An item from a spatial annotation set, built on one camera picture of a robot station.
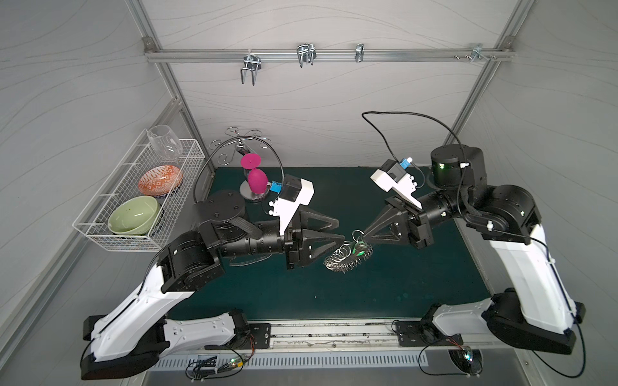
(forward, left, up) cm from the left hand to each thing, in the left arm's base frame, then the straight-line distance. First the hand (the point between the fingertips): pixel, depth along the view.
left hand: (337, 236), depth 40 cm
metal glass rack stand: (+52, +36, -21) cm, 66 cm away
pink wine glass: (+43, +28, -32) cm, 60 cm away
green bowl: (+13, +51, -15) cm, 55 cm away
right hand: (0, -5, -2) cm, 5 cm away
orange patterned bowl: (+27, +52, -17) cm, 61 cm away
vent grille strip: (-14, +7, -51) cm, 53 cm away
